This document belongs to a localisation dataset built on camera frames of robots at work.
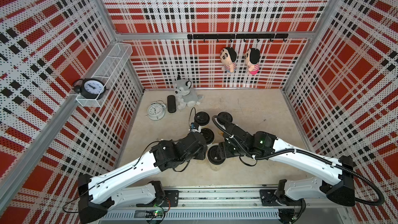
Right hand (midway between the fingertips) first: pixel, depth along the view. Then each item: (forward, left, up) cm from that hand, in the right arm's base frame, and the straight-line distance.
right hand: (225, 150), depth 71 cm
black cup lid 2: (+8, +8, -1) cm, 12 cm away
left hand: (+1, +9, +1) cm, 10 cm away
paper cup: (-5, +4, -10) cm, 12 cm away
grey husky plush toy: (+40, +22, -7) cm, 46 cm away
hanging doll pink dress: (+53, -19, +13) cm, 58 cm away
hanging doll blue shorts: (+51, -4, +16) cm, 53 cm away
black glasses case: (+38, +34, -15) cm, 54 cm away
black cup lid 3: (-3, +6, +1) cm, 6 cm away
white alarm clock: (+34, +44, -14) cm, 57 cm away
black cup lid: (+18, -1, 0) cm, 18 cm away
